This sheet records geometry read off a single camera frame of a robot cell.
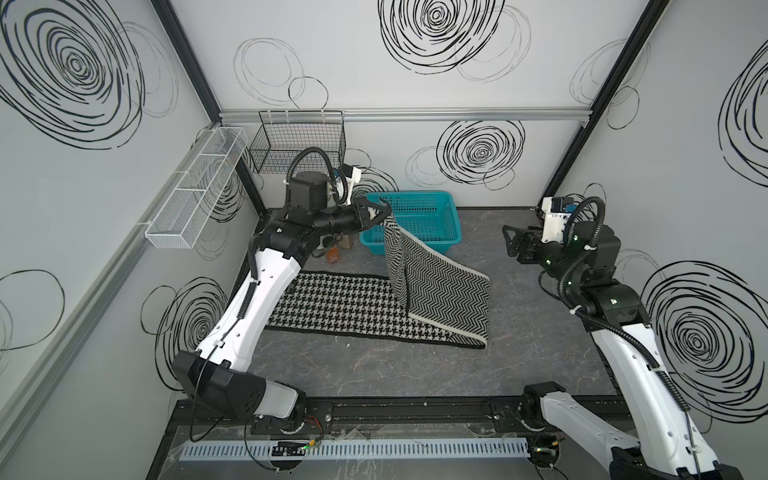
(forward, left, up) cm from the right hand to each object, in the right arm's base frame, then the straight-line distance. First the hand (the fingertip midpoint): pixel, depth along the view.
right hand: (516, 229), depth 66 cm
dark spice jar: (+15, +49, -32) cm, 61 cm away
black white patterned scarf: (0, +17, -33) cm, 37 cm away
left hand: (+2, +29, +3) cm, 29 cm away
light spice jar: (+21, +45, -32) cm, 59 cm away
